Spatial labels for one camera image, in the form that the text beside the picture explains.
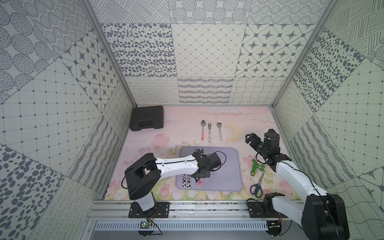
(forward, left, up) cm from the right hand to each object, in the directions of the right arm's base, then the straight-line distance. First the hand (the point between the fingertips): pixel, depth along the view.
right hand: (250, 140), depth 88 cm
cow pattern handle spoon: (-22, +36, -10) cm, 43 cm away
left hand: (-16, +27, -7) cm, 32 cm away
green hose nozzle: (-12, -3, -9) cm, 15 cm away
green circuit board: (-41, +57, -12) cm, 71 cm away
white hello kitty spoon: (+19, +16, -9) cm, 27 cm away
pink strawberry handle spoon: (+21, +28, -10) cm, 37 cm away
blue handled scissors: (-24, -1, -13) cm, 27 cm away
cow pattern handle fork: (-22, +39, -10) cm, 46 cm away
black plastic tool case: (+24, +71, -6) cm, 76 cm away
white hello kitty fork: (+18, +23, -10) cm, 31 cm away
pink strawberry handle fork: (-22, +30, -8) cm, 38 cm away
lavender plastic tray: (-18, +14, -12) cm, 26 cm away
